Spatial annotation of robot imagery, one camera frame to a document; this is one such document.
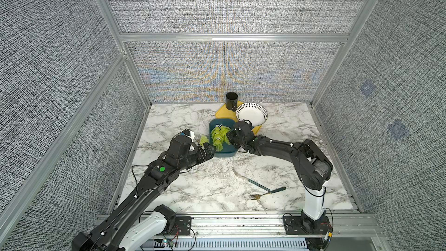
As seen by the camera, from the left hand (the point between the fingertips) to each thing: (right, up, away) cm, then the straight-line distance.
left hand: (213, 150), depth 73 cm
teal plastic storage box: (+7, -3, +17) cm, 19 cm away
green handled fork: (+20, -23, +7) cm, 31 cm away
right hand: (+5, +8, +19) cm, 21 cm away
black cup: (+10, +25, +37) cm, 46 cm away
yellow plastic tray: (+4, +17, +40) cm, 44 cm away
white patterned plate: (+25, +18, +40) cm, 51 cm away
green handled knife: (+18, -18, +13) cm, 28 cm away
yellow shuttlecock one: (+2, +5, +27) cm, 28 cm away
